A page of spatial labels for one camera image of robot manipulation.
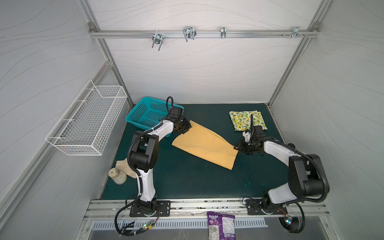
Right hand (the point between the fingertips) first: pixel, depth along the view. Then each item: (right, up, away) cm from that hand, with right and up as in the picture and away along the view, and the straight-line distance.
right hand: (239, 144), depth 92 cm
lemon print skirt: (+6, +15, +16) cm, 23 cm away
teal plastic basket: (-64, +21, +23) cm, 71 cm away
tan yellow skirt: (-23, +1, +4) cm, 23 cm away
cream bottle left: (-68, -14, -16) cm, 71 cm away
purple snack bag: (-16, -33, -26) cm, 45 cm away
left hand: (-28, +12, +5) cm, 31 cm away
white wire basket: (-78, +13, -23) cm, 83 cm away
